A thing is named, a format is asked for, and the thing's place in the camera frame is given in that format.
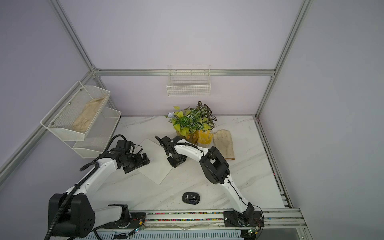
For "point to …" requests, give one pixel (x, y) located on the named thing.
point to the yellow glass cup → (204, 138)
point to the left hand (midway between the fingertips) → (142, 165)
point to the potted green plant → (187, 123)
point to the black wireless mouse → (192, 198)
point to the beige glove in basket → (81, 123)
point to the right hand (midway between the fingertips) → (180, 164)
